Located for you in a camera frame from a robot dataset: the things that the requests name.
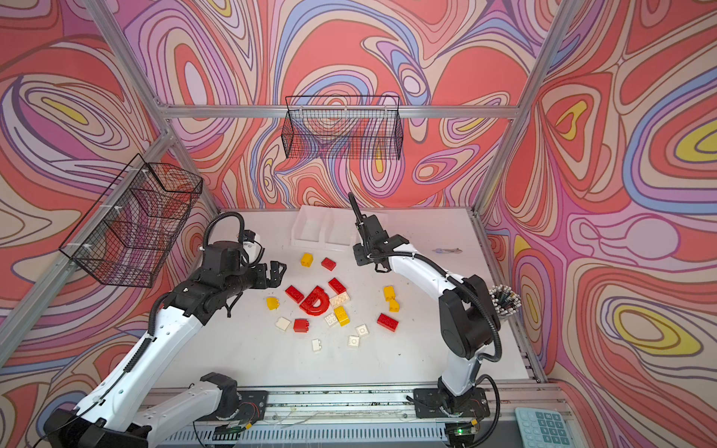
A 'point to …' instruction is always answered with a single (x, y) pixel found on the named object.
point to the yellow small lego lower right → (394, 305)
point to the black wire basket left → (134, 227)
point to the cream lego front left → (316, 344)
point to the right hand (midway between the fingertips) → (367, 257)
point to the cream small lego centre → (330, 319)
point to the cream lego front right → (362, 329)
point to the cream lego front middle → (353, 341)
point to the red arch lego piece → (308, 304)
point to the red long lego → (295, 294)
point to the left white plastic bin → (311, 225)
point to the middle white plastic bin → (341, 231)
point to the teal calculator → (541, 428)
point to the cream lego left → (283, 323)
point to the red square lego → (301, 326)
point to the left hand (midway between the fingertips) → (274, 266)
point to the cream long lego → (340, 300)
